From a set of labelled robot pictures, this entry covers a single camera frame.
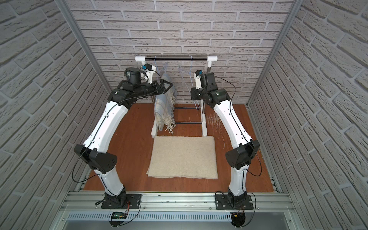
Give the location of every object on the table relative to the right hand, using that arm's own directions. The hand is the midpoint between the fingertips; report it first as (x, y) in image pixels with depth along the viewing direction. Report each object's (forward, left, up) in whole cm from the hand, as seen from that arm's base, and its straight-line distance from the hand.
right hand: (187, 91), depth 77 cm
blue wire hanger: (+25, -9, -38) cm, 46 cm away
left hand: (0, +11, +7) cm, 13 cm away
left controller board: (-53, +39, -38) cm, 76 cm away
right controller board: (-57, -22, -36) cm, 71 cm away
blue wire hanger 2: (+30, +14, -2) cm, 33 cm away
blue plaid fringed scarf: (+1, +14, -14) cm, 20 cm away
